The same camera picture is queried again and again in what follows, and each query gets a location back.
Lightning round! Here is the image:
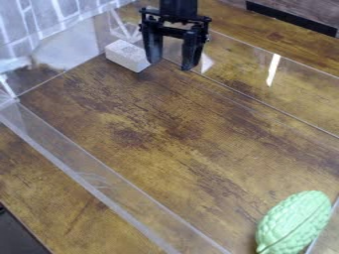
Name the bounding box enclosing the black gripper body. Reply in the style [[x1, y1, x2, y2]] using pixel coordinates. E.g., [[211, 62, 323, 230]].
[[140, 0, 212, 40]]

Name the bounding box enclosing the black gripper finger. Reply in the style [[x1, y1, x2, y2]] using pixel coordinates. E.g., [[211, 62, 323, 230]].
[[141, 28, 163, 64], [181, 30, 208, 70]]

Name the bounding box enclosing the white rectangular block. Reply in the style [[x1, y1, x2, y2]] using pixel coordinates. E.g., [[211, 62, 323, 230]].
[[104, 40, 149, 72]]

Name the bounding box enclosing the green bumpy toy vegetable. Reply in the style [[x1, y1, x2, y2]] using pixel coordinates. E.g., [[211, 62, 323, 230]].
[[255, 190, 331, 254]]

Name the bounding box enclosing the clear acrylic enclosure wall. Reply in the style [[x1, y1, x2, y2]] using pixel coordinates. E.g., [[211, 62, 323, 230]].
[[0, 13, 339, 254]]

